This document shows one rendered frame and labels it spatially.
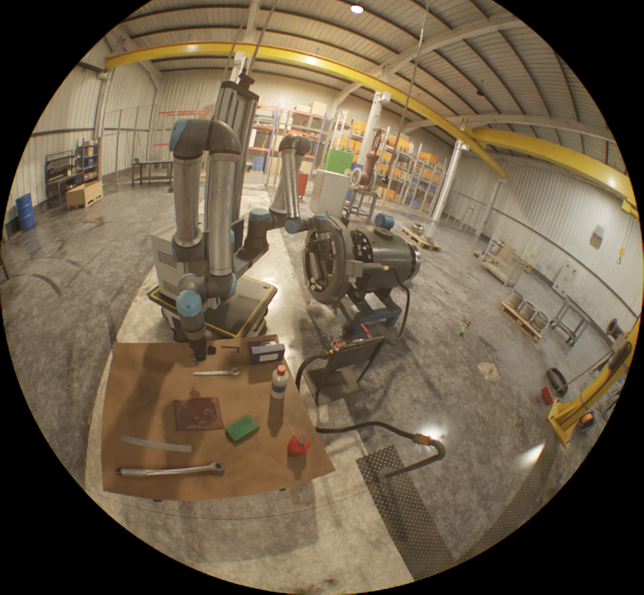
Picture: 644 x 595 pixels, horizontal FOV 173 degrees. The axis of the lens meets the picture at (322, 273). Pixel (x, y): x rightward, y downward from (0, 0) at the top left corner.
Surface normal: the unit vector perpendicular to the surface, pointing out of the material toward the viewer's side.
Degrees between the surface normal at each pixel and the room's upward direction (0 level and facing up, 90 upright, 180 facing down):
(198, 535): 0
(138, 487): 0
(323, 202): 90
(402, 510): 0
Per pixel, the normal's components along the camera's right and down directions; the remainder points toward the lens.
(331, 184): 0.29, 0.54
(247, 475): 0.22, -0.84
